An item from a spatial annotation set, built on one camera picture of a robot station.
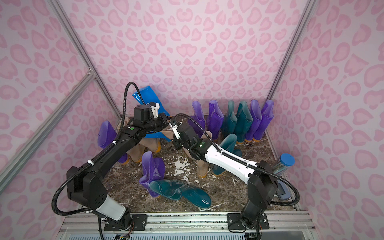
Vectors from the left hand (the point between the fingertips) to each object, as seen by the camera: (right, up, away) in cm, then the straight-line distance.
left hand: (176, 117), depth 79 cm
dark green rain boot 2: (+3, -33, -14) cm, 36 cm away
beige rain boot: (+14, -25, -5) cm, 29 cm away
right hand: (0, -9, 0) cm, 9 cm away
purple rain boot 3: (-34, -9, -4) cm, 36 cm away
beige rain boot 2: (-17, -16, +15) cm, 28 cm away
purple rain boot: (+22, 0, +7) cm, 23 cm away
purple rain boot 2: (+43, 0, +4) cm, 44 cm away
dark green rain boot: (+27, -13, -5) cm, 30 cm away
